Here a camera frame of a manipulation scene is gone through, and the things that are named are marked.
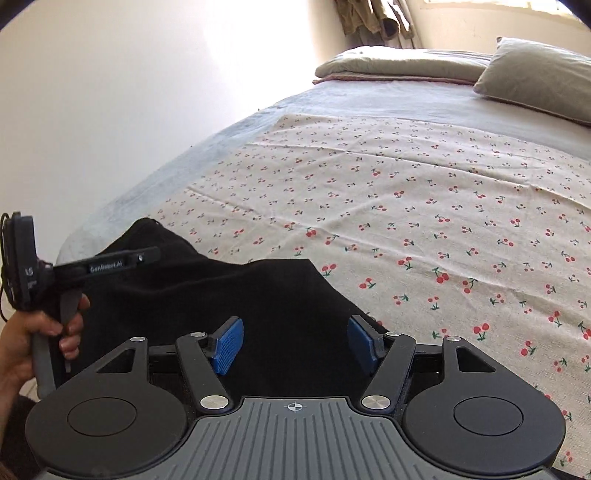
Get bright window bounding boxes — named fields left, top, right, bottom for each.
left=429, top=0, right=572, bottom=16

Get cherry print white sheet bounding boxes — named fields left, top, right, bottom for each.
left=151, top=115, right=590, bottom=478

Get grey bed sheet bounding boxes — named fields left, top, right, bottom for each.
left=57, top=81, right=590, bottom=263

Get black pants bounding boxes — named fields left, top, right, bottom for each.
left=8, top=217, right=394, bottom=480

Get hanging khaki jacket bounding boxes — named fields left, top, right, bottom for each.
left=335, top=0, right=416, bottom=40

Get folded grey quilt left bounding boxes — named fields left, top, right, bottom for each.
left=314, top=46, right=492, bottom=85

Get grey pillow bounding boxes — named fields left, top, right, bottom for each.
left=474, top=37, right=590, bottom=126

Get person's left hand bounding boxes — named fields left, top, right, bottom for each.
left=0, top=294, right=92, bottom=416

